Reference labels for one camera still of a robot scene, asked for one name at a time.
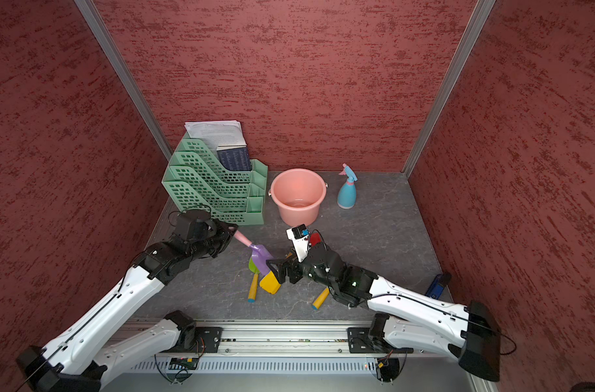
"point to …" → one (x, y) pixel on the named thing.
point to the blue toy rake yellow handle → (320, 299)
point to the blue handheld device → (438, 285)
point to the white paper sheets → (216, 132)
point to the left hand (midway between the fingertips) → (238, 232)
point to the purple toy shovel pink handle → (260, 254)
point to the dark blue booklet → (234, 157)
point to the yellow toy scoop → (270, 283)
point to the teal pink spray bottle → (346, 197)
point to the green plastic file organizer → (196, 180)
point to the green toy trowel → (255, 271)
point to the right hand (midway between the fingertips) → (278, 262)
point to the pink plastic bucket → (298, 193)
